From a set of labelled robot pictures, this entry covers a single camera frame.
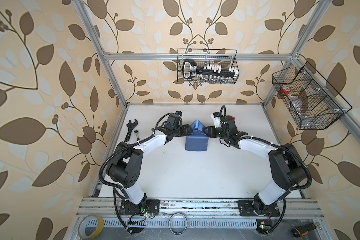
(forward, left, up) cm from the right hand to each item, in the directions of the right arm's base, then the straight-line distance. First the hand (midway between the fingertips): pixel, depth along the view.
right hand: (206, 130), depth 91 cm
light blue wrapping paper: (-6, +5, -2) cm, 8 cm away
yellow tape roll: (-46, +60, -13) cm, 76 cm away
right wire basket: (-2, -51, +22) cm, 56 cm away
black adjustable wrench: (+14, +53, -12) cm, 56 cm away
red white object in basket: (+10, -43, +22) cm, 49 cm away
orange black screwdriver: (-50, -39, -10) cm, 64 cm away
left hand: (0, +10, +2) cm, 10 cm away
